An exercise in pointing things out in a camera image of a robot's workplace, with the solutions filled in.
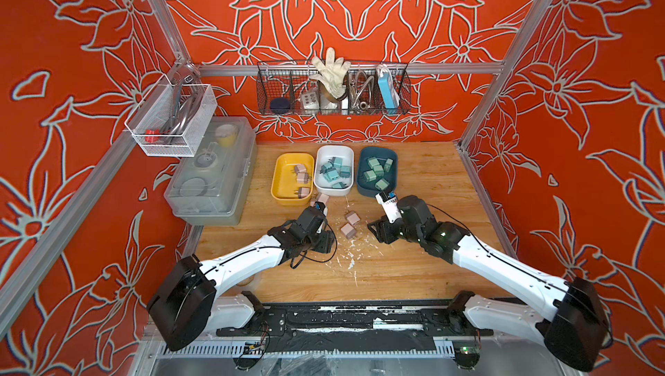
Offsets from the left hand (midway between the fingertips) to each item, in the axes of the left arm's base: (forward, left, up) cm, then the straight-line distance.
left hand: (328, 235), depth 84 cm
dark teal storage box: (+41, -21, -2) cm, 46 cm away
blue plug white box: (+28, +1, -2) cm, 28 cm away
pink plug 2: (+17, +7, -6) cm, 19 cm away
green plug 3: (+37, -17, -3) cm, 41 cm away
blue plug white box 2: (+31, -5, -3) cm, 31 cm away
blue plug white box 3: (+37, -2, -4) cm, 37 cm away
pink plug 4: (+4, -7, -4) cm, 9 cm away
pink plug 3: (+10, -8, -4) cm, 13 cm away
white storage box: (+40, +5, -3) cm, 40 cm away
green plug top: (+33, -19, -4) cm, 38 cm away
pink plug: (+18, +3, -5) cm, 19 cm away
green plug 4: (+35, -23, -2) cm, 42 cm away
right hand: (+1, -13, +8) cm, 15 cm away
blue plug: (+24, -3, -4) cm, 24 cm away
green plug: (+30, -15, -4) cm, 34 cm away
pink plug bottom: (+30, +14, -4) cm, 33 cm away
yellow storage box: (+27, +17, -5) cm, 32 cm away
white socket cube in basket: (+41, +9, +24) cm, 48 cm away
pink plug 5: (+26, +13, -3) cm, 29 cm away
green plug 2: (+26, -20, -4) cm, 33 cm away
